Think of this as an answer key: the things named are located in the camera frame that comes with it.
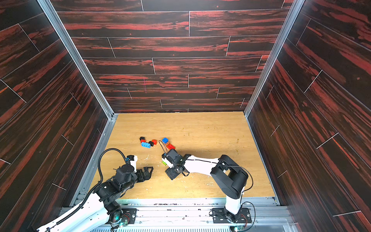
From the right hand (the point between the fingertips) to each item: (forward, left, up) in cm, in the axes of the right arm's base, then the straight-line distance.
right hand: (174, 168), depth 91 cm
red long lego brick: (+15, +4, +2) cm, 15 cm away
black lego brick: (+22, +26, +2) cm, 34 cm away
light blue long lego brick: (+16, +22, +1) cm, 27 cm away
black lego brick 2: (+17, +18, +3) cm, 25 cm away
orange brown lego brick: (+16, +6, +3) cm, 18 cm away
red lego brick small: (+19, +24, +3) cm, 31 cm away
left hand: (-5, +13, +9) cm, 17 cm away
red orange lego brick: (+20, +16, +1) cm, 26 cm away
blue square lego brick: (+18, +8, +5) cm, 20 cm away
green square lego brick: (-2, +5, +12) cm, 13 cm away
